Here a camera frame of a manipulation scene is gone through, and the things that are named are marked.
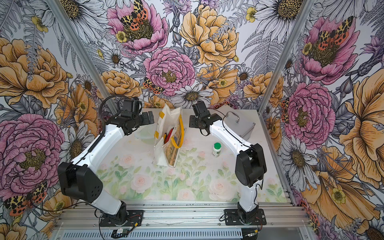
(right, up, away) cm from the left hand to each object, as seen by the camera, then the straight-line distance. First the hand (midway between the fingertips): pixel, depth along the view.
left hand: (144, 121), depth 85 cm
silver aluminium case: (+57, 0, +9) cm, 58 cm away
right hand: (+27, -2, +4) cm, 28 cm away
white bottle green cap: (+41, -18, +6) cm, 45 cm away
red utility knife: (+9, -10, +18) cm, 22 cm away
